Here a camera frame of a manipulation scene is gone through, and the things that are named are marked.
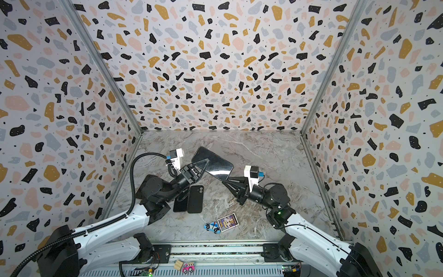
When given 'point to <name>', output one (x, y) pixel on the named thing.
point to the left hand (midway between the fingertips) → (209, 161)
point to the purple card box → (228, 222)
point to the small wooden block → (178, 265)
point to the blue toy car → (213, 227)
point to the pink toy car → (188, 268)
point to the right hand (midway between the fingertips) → (223, 180)
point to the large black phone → (180, 202)
